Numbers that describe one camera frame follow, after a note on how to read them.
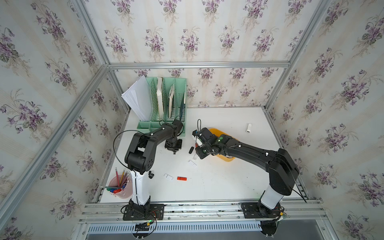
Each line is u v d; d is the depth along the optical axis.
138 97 0.95
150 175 0.84
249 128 1.04
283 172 0.44
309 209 0.75
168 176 0.84
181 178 0.84
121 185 0.77
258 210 0.65
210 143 0.63
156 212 0.72
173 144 0.84
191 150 0.96
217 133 0.99
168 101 1.00
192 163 0.89
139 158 0.52
